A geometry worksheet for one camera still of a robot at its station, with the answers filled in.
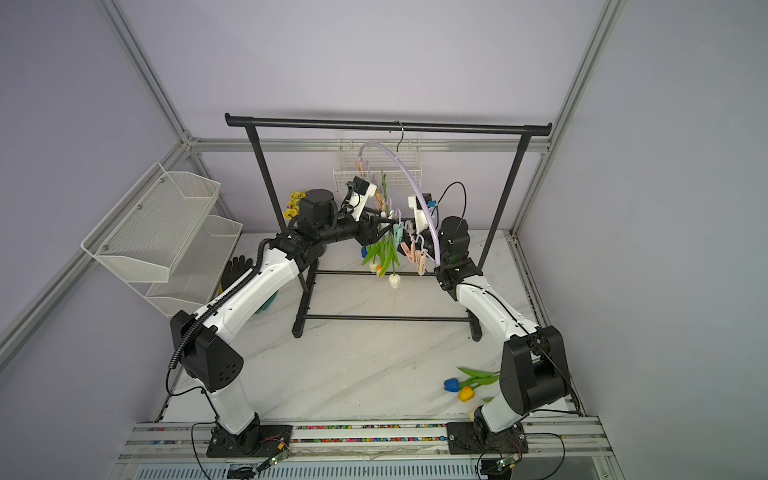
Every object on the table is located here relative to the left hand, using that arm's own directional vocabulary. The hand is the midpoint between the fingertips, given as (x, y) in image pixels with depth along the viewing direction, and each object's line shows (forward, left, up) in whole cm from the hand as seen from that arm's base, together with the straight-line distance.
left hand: (386, 221), depth 73 cm
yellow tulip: (+4, +5, -23) cm, 24 cm away
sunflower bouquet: (+17, +30, -11) cm, 36 cm away
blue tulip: (-27, -25, -34) cm, 51 cm away
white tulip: (-4, -1, -9) cm, 10 cm away
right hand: (+1, 0, -3) cm, 3 cm away
